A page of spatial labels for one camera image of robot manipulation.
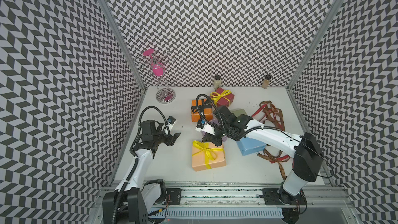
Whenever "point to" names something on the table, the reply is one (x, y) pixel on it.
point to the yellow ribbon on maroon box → (219, 96)
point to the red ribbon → (274, 159)
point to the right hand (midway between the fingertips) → (205, 140)
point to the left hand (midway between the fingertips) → (172, 130)
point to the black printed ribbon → (207, 104)
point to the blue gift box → (249, 146)
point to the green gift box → (239, 112)
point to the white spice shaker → (217, 82)
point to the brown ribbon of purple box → (268, 155)
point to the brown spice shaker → (265, 82)
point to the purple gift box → (223, 139)
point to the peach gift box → (198, 161)
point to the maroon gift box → (222, 97)
